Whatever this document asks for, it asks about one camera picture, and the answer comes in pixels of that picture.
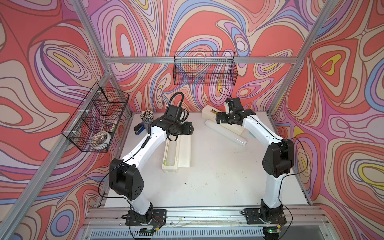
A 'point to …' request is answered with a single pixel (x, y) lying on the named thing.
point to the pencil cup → (147, 116)
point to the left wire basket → (90, 128)
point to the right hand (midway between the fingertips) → (223, 121)
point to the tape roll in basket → (103, 137)
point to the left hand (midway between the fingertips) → (190, 129)
